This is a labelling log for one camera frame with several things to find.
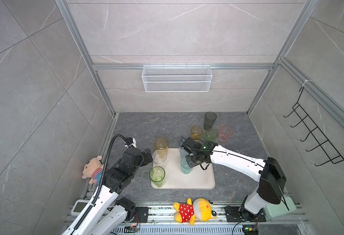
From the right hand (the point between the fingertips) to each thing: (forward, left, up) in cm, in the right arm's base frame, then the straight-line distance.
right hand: (193, 160), depth 83 cm
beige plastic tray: (-6, -5, -14) cm, 16 cm away
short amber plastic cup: (+25, -5, -7) cm, 26 cm away
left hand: (+1, +26, +11) cm, 28 cm away
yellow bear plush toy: (-24, -2, -2) cm, 24 cm away
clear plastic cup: (+4, +20, -2) cm, 21 cm away
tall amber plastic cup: (+10, +18, +3) cm, 21 cm away
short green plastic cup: (+25, -16, -10) cm, 32 cm away
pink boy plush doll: (-3, +58, -4) cm, 58 cm away
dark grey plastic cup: (+32, -15, +2) cm, 35 cm away
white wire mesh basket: (+52, +8, +20) cm, 56 cm away
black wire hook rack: (-11, -54, +23) cm, 60 cm away
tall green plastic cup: (-6, +21, -7) cm, 23 cm away
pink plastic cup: (+25, -26, -8) cm, 37 cm away
